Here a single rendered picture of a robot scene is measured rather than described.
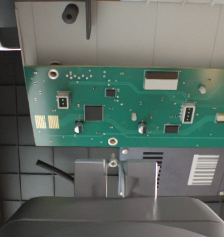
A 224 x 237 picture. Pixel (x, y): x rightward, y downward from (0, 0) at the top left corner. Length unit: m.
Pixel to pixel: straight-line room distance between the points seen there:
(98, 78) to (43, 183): 0.12
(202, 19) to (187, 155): 0.09
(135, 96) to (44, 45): 0.06
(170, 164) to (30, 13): 0.14
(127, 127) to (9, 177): 0.12
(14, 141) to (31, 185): 0.04
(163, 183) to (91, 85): 0.10
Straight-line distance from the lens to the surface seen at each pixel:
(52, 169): 0.23
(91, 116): 0.18
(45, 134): 0.20
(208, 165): 0.23
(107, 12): 0.17
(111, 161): 0.18
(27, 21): 0.18
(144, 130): 0.19
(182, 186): 0.24
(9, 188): 0.27
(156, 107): 0.18
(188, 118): 0.19
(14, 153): 0.26
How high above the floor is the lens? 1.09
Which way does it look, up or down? level
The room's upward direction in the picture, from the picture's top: 91 degrees clockwise
